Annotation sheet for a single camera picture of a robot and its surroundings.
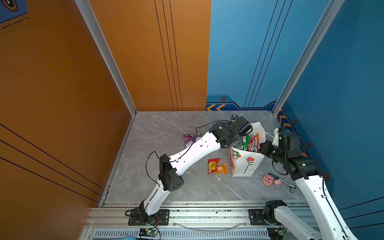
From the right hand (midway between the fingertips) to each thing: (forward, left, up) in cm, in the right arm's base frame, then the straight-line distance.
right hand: (258, 143), depth 73 cm
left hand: (+3, +10, 0) cm, 10 cm away
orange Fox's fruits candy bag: (+1, +1, -4) cm, 4 cm away
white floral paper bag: (-7, +7, -7) cm, 12 cm away
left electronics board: (-34, +53, -24) cm, 68 cm away
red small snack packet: (-1, +22, -21) cm, 30 cm away
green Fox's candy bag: (+1, +6, 0) cm, 6 cm away
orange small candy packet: (-3, +16, -22) cm, 27 cm away
